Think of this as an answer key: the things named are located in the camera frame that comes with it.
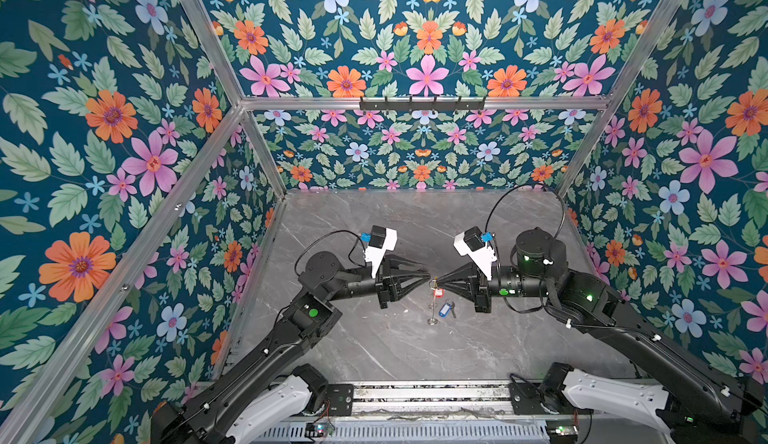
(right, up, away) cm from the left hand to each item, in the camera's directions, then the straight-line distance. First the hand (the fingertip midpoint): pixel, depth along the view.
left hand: (428, 275), depth 53 cm
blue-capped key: (+8, -17, +35) cm, 40 cm away
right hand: (+3, -2, +3) cm, 5 cm away
